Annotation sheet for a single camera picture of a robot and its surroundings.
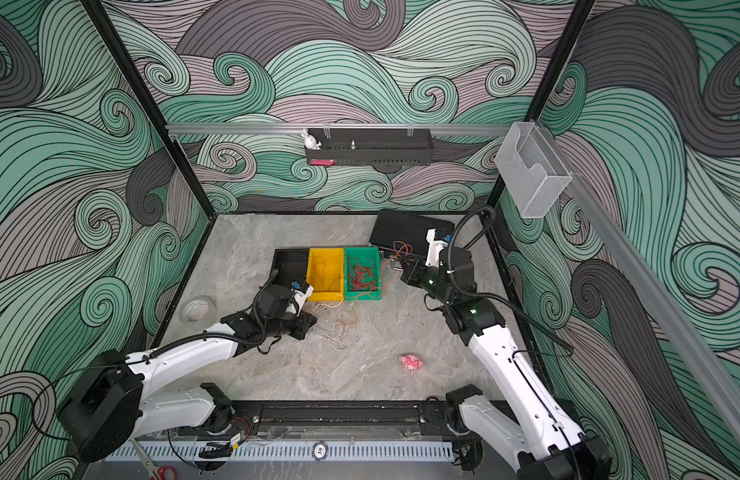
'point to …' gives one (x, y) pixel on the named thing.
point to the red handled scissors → (153, 472)
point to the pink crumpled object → (410, 362)
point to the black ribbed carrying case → (390, 227)
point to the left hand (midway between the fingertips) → (317, 318)
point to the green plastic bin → (363, 253)
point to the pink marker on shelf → (322, 162)
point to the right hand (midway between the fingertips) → (401, 259)
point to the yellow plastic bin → (326, 273)
